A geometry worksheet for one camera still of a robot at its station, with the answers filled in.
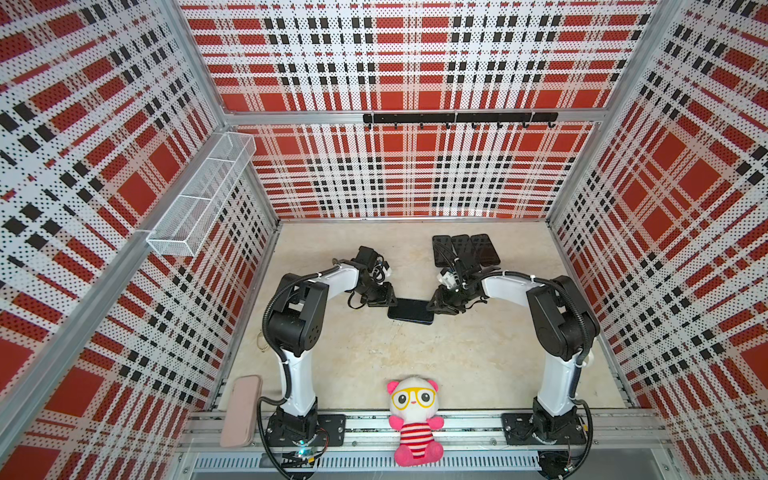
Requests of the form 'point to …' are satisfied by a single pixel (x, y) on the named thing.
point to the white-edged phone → (485, 250)
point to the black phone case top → (411, 309)
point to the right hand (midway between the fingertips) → (431, 310)
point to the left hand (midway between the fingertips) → (392, 306)
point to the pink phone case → (241, 415)
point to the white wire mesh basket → (182, 228)
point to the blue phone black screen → (411, 310)
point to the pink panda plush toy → (414, 405)
